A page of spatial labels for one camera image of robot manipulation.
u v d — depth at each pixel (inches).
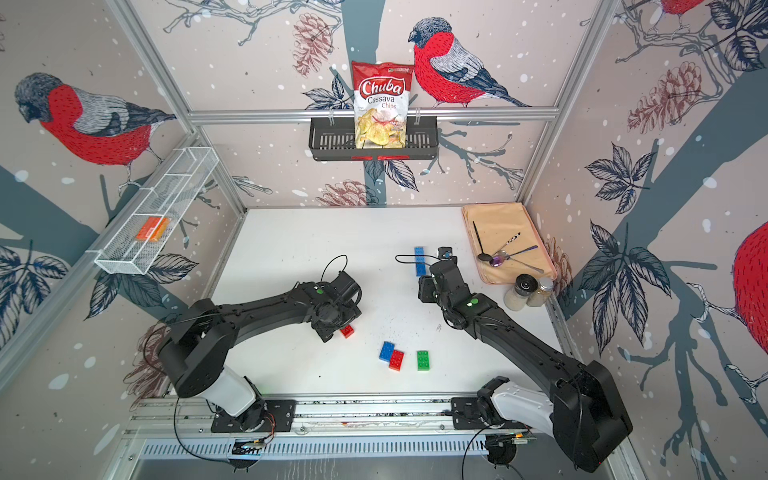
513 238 43.4
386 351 32.7
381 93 33.6
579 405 15.3
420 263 39.5
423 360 32.0
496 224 44.8
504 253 41.3
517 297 34.4
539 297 34.6
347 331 34.3
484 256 41.0
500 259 40.8
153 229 28.2
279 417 28.9
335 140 37.3
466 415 28.7
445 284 24.4
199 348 17.2
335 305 25.9
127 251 27.4
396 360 32.0
